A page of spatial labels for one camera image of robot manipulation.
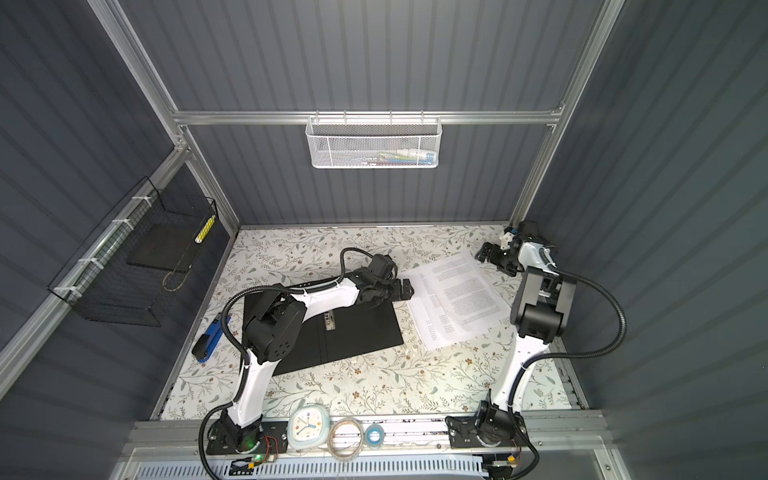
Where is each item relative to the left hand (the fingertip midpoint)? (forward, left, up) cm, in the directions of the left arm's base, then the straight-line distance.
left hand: (405, 291), depth 97 cm
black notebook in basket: (+3, +65, +23) cm, 69 cm away
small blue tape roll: (-39, +11, -5) cm, 41 cm away
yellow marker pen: (+8, +56, +24) cm, 61 cm away
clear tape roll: (-40, +19, -6) cm, 44 cm away
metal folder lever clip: (-8, +24, -4) cm, 26 cm away
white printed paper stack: (-2, -17, -3) cm, 17 cm away
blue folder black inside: (-12, +22, -4) cm, 25 cm away
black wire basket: (-13, +69, +30) cm, 76 cm away
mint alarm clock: (-37, +27, -1) cm, 46 cm away
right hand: (+8, -31, +3) cm, 33 cm away
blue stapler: (-13, +60, -2) cm, 61 cm away
